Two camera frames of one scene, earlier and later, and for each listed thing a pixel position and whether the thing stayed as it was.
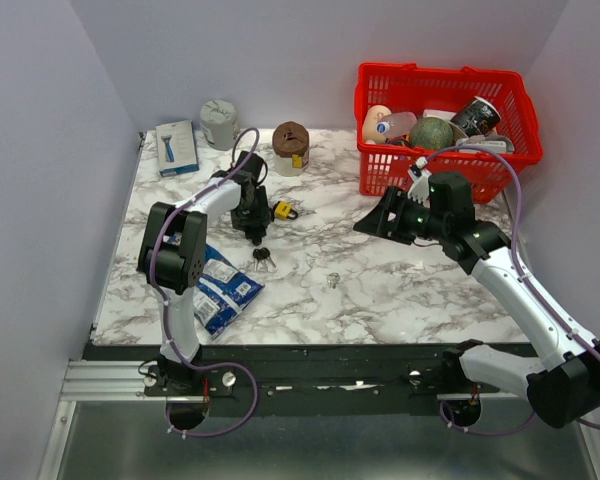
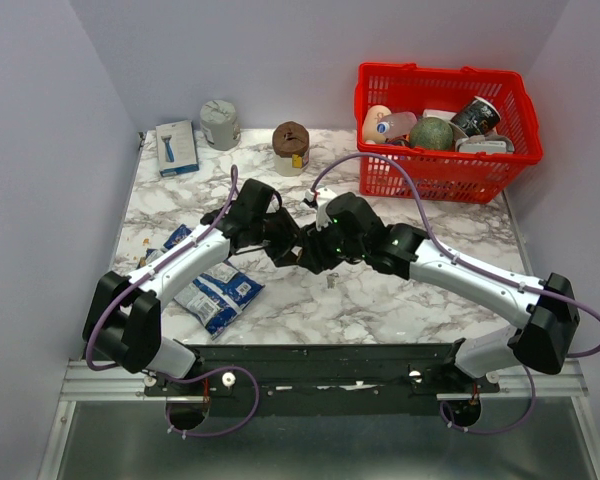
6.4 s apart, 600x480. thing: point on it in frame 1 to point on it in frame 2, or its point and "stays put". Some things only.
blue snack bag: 224,293 stays put
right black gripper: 395,200 to 313,250
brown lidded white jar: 290,142 stays put
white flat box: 499,145 stays put
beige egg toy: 371,132 stays put
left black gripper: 260,215 to 283,254
